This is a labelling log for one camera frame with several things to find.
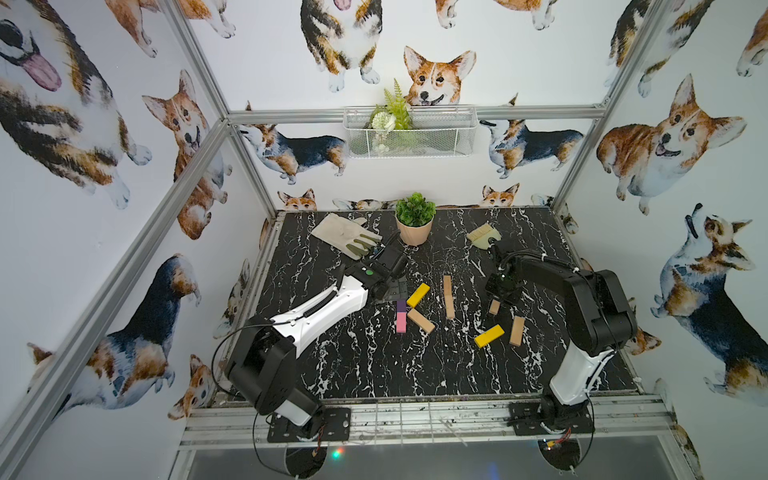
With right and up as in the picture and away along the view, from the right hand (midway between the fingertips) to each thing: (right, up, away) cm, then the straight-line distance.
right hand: (491, 295), depth 95 cm
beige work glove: (-48, +19, +17) cm, 55 cm away
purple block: (-29, -3, -1) cm, 29 cm away
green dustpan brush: (+1, +19, +18) cm, 26 cm away
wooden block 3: (0, -3, -3) cm, 4 cm away
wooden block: (-23, -7, -4) cm, 24 cm away
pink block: (-29, -7, -5) cm, 30 cm away
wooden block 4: (+6, -10, -6) cm, 13 cm away
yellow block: (-23, -1, +1) cm, 24 cm away
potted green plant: (-24, +26, +7) cm, 36 cm away
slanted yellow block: (-3, -10, -7) cm, 13 cm away
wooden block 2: (-13, +3, +5) cm, 15 cm away
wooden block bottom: (-13, 0, +2) cm, 14 cm away
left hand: (-31, +5, -9) cm, 33 cm away
